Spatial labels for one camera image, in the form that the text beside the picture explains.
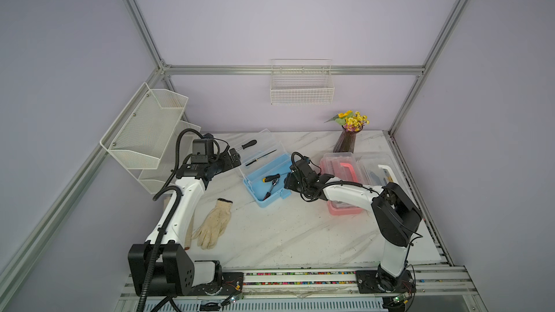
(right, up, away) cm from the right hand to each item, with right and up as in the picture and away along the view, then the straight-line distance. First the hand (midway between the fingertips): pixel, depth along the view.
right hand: (290, 184), depth 93 cm
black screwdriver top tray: (-20, +18, +6) cm, 27 cm away
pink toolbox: (+23, +8, -2) cm, 24 cm away
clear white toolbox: (+38, +7, 0) cm, 39 cm away
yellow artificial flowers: (+26, +28, -2) cm, 38 cm away
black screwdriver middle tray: (-14, +11, +6) cm, 19 cm away
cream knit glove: (-41, -21, -10) cm, 47 cm away
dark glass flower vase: (+27, +19, +8) cm, 34 cm away
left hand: (-24, +10, -11) cm, 28 cm away
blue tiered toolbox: (-13, +9, +8) cm, 17 cm away
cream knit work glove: (-32, -16, -6) cm, 36 cm away
